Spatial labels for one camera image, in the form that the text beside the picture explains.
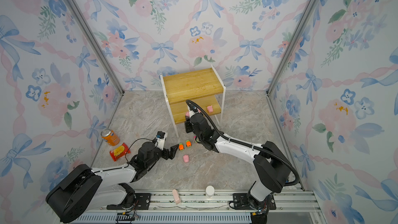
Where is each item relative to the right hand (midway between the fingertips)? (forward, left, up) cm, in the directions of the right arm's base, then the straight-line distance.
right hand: (187, 115), depth 83 cm
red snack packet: (-14, +39, -17) cm, 45 cm away
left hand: (-9, +9, -12) cm, 18 cm away
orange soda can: (-8, +43, -9) cm, 45 cm away
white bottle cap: (-34, -12, -12) cm, 38 cm away
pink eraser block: (-35, +4, -17) cm, 39 cm away
